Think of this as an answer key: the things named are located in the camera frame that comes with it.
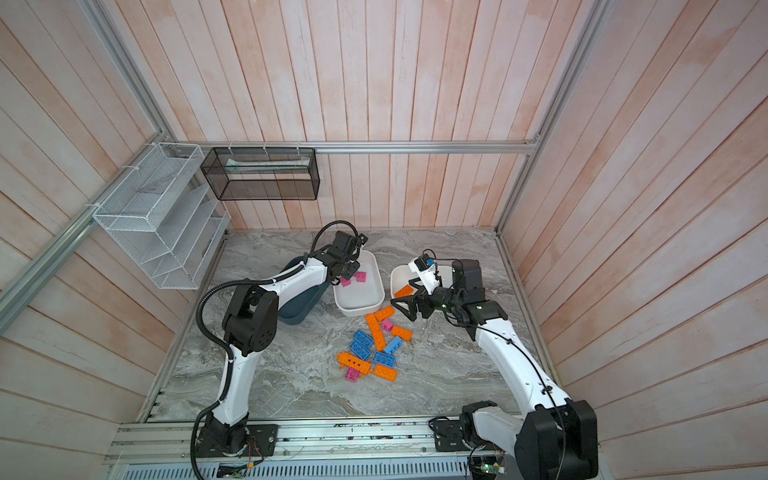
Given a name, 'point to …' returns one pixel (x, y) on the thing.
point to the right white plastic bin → (402, 273)
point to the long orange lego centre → (377, 332)
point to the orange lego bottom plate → (386, 372)
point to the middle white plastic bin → (361, 298)
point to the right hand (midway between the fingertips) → (404, 290)
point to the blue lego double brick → (361, 344)
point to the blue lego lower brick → (385, 359)
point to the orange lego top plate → (385, 313)
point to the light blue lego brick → (393, 345)
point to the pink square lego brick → (360, 276)
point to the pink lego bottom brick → (352, 374)
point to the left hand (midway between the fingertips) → (346, 262)
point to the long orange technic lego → (360, 365)
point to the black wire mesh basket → (262, 173)
